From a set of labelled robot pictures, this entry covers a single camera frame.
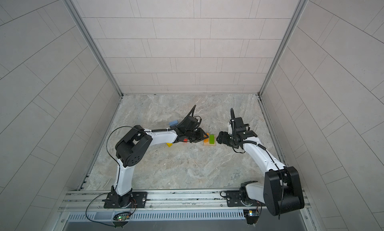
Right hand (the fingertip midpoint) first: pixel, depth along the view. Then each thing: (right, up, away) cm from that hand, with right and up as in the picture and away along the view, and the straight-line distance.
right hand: (221, 139), depth 85 cm
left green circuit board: (-47, -29, -21) cm, 59 cm away
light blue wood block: (-31, +8, +14) cm, 34 cm away
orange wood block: (-9, -1, +2) cm, 9 cm away
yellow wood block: (-31, -4, +3) cm, 31 cm away
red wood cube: (-20, +2, -10) cm, 22 cm away
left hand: (-5, +1, +4) cm, 6 cm away
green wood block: (-5, -1, +4) cm, 7 cm away
